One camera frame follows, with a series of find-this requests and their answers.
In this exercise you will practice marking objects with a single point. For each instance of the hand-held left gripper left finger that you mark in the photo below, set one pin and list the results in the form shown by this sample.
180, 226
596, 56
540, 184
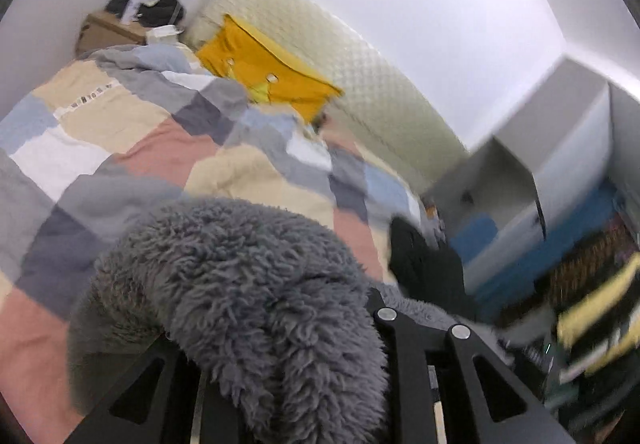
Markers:
170, 374

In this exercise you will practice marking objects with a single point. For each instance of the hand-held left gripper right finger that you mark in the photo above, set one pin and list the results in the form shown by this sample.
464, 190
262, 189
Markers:
410, 374

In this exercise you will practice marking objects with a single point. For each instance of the grey fleece zip jacket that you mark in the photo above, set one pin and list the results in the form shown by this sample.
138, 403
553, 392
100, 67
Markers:
250, 284

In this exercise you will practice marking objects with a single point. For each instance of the yellow and black garment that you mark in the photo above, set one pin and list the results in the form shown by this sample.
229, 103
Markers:
600, 309

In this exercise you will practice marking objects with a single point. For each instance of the dark patterned hanging garment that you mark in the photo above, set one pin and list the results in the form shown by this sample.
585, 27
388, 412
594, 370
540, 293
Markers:
590, 254

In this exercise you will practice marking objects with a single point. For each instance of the patchwork quilt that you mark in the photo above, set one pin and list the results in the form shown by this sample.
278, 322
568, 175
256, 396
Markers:
100, 124

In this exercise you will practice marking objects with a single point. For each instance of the cream quilted headboard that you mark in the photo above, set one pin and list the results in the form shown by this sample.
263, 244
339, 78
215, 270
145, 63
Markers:
375, 89

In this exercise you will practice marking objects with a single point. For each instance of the grey and white wardrobe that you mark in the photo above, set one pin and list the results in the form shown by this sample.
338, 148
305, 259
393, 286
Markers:
565, 114

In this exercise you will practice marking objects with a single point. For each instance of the yellow crown print pillow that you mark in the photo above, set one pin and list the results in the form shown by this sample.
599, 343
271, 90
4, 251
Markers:
265, 59

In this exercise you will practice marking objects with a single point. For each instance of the white tissue pack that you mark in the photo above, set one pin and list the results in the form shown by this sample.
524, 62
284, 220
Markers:
162, 33

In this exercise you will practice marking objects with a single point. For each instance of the wooden nightstand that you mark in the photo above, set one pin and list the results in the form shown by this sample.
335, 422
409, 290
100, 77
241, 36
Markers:
105, 31

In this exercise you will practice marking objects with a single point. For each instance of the black bag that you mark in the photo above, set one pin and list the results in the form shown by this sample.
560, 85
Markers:
160, 9

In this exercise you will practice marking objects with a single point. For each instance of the black wall plug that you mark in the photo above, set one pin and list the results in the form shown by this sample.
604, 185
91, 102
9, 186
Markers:
468, 197

